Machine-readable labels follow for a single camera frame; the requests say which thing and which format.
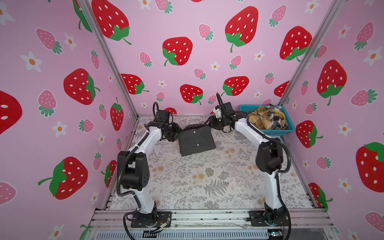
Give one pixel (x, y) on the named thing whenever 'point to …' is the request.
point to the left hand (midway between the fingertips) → (183, 131)
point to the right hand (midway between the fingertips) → (206, 123)
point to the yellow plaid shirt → (260, 118)
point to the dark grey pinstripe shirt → (195, 138)
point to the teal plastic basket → (247, 109)
